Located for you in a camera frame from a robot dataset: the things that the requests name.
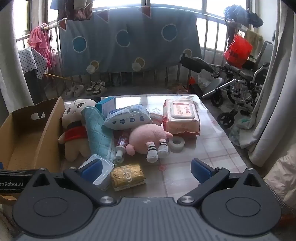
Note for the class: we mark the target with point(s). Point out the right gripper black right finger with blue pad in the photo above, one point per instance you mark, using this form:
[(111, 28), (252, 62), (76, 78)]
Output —
[(210, 180)]

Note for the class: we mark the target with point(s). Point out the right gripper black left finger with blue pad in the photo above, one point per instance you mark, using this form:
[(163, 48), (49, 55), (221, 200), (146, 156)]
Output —
[(82, 180)]

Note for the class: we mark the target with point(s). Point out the teal checked cloth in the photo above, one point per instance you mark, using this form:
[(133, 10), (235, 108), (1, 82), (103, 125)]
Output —
[(100, 138)]

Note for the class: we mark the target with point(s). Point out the pink pig plush toy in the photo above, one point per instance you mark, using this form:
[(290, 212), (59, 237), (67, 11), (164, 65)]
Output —
[(150, 140)]

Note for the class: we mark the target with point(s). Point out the clear plastic container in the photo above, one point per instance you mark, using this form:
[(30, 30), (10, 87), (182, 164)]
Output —
[(97, 170)]

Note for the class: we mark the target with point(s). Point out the cream plush doll red shirt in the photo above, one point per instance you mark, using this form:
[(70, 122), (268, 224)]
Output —
[(75, 137)]

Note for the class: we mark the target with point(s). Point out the gold foil packet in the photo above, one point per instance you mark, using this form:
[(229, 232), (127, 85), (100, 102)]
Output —
[(127, 176)]

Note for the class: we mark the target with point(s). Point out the brown cardboard box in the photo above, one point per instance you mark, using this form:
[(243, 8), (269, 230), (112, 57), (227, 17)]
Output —
[(29, 137)]

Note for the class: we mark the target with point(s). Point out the white tape roll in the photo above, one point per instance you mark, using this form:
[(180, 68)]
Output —
[(176, 144)]

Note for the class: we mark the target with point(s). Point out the red white toothpaste tube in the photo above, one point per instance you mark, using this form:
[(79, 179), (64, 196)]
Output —
[(120, 148)]

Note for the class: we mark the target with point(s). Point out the pink wet wipes pack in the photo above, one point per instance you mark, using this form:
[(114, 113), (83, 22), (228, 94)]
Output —
[(181, 117)]

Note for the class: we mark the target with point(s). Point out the blue white tissue pack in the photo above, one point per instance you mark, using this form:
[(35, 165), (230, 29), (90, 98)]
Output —
[(127, 118)]

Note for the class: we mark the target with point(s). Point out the blue white carton box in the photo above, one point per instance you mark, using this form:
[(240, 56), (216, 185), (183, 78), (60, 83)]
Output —
[(106, 105)]

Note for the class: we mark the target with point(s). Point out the orange striped small pack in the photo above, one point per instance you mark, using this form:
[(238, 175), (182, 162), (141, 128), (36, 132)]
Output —
[(156, 118)]

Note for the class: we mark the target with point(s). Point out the right grey curtain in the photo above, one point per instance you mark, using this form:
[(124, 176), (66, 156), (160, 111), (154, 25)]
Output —
[(274, 112)]

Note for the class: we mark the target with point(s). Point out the grey curtain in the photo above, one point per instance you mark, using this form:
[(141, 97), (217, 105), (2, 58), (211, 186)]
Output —
[(274, 112), (14, 88)]

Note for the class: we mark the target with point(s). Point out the black white sneakers pair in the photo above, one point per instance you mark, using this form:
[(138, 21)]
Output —
[(97, 88)]

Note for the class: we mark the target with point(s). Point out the left grey curtain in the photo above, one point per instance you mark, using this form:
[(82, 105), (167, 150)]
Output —
[(14, 88)]

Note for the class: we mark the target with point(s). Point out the black wheelchair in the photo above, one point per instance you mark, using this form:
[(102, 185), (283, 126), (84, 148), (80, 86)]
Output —
[(242, 85)]

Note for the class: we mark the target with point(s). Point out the polka dot hanging cloth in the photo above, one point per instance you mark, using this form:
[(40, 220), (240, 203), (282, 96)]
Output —
[(32, 60)]

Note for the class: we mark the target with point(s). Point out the red plastic bag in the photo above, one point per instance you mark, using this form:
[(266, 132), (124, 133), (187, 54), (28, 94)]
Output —
[(238, 51)]

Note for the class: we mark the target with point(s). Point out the blue dotted hanging blanket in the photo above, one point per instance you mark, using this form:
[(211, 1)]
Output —
[(128, 40)]

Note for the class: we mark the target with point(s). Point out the pink hanging garment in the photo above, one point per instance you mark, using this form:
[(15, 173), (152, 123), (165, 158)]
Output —
[(39, 39)]

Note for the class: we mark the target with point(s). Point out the metal window railing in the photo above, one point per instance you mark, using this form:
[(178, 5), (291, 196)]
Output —
[(212, 29)]

